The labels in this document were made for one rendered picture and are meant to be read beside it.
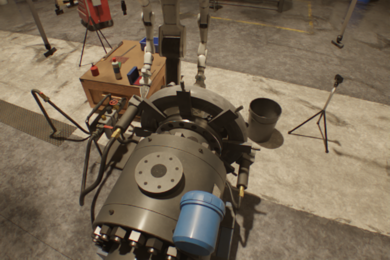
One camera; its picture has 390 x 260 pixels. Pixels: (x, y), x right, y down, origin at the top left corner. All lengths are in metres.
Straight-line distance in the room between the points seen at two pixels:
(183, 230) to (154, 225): 0.19
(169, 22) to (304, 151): 1.76
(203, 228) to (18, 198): 1.96
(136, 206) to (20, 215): 1.52
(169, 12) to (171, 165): 1.11
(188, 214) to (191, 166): 0.34
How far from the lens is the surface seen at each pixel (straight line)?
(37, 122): 3.12
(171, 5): 1.71
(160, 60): 2.72
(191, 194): 0.83
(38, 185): 2.47
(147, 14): 1.95
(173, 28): 1.78
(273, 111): 2.41
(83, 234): 2.05
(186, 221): 0.80
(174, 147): 1.14
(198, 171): 1.11
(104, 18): 5.21
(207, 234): 0.79
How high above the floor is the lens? 1.77
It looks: 42 degrees down
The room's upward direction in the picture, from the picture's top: straight up
